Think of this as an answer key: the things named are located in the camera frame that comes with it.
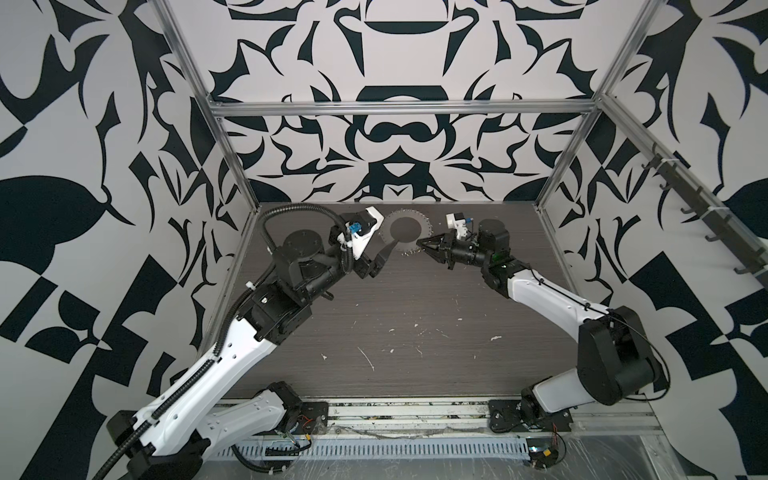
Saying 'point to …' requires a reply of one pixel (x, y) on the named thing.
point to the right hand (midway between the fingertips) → (420, 242)
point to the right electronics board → (542, 452)
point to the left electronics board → (279, 452)
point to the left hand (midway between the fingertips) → (381, 217)
